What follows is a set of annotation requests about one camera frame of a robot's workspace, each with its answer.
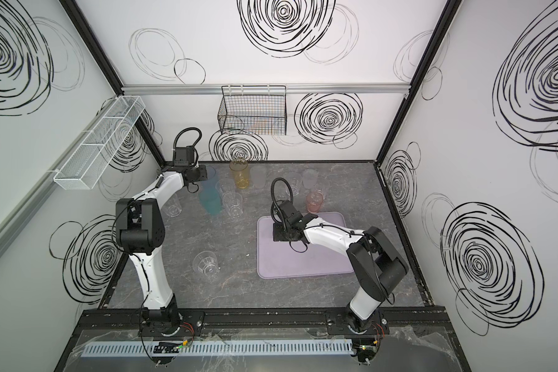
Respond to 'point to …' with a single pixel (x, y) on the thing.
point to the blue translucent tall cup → (211, 184)
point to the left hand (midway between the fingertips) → (202, 169)
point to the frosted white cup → (259, 173)
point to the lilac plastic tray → (278, 259)
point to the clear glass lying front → (206, 263)
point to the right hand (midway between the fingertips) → (274, 234)
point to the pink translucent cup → (314, 199)
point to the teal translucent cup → (211, 201)
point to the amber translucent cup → (240, 169)
